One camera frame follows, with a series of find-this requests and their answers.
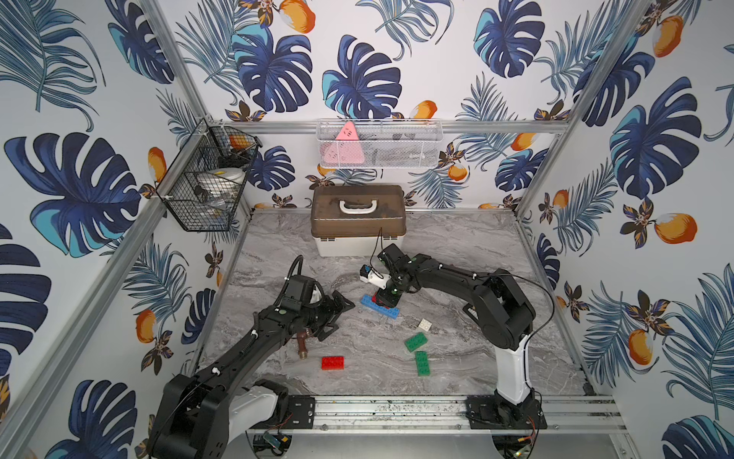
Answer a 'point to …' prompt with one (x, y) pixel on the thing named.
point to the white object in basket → (221, 183)
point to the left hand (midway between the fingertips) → (348, 310)
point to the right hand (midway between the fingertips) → (383, 294)
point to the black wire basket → (211, 146)
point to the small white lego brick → (425, 324)
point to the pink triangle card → (346, 148)
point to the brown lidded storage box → (357, 221)
